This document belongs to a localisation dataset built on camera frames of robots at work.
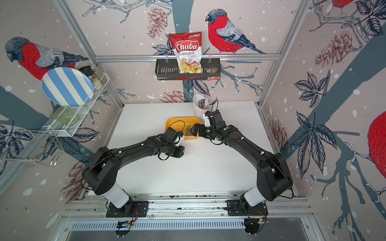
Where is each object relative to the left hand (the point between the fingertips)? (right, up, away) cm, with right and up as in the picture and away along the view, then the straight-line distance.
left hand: (186, 151), depth 88 cm
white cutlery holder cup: (+9, +30, +23) cm, 39 cm away
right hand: (+6, +13, -3) cm, 14 cm away
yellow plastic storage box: (-1, +16, -8) cm, 18 cm away
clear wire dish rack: (-54, +19, -21) cm, 61 cm away
